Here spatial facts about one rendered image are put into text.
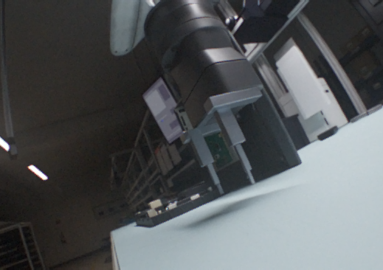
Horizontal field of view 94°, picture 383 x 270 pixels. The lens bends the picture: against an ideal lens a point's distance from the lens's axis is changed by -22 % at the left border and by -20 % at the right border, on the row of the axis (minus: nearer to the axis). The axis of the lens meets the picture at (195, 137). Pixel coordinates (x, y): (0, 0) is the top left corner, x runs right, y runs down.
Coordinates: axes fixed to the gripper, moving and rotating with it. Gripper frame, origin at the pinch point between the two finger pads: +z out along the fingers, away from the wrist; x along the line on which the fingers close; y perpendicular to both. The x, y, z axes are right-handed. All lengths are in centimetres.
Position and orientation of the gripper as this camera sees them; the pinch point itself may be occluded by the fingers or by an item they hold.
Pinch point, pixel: (235, 188)
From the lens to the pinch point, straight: 18.1
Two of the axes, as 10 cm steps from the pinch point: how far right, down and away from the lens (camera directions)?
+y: 8.6, -2.8, 4.3
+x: -3.2, 3.5, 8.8
